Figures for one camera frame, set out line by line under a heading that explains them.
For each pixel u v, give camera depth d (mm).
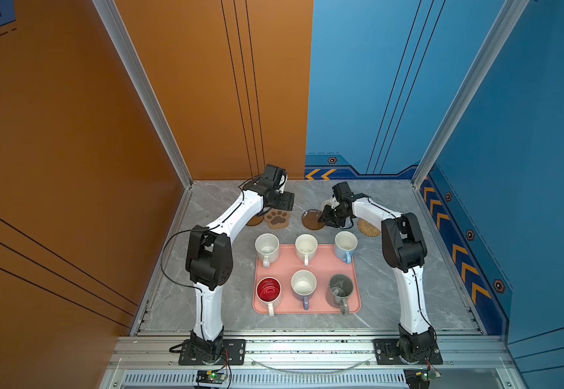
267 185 727
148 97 881
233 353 735
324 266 893
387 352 725
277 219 1060
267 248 945
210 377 707
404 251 591
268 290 838
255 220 1056
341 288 814
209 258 527
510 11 697
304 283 863
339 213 898
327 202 1109
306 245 935
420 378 705
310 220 1054
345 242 915
